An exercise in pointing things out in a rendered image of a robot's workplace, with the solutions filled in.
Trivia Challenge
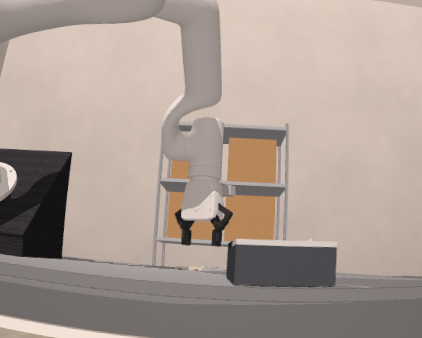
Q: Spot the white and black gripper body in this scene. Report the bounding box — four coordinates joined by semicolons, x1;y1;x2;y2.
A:
181;178;223;222

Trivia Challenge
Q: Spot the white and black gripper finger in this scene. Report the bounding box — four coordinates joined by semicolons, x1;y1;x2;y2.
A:
175;208;195;245
210;203;233;247

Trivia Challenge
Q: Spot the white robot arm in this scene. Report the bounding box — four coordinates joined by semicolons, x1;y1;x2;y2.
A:
0;0;224;181

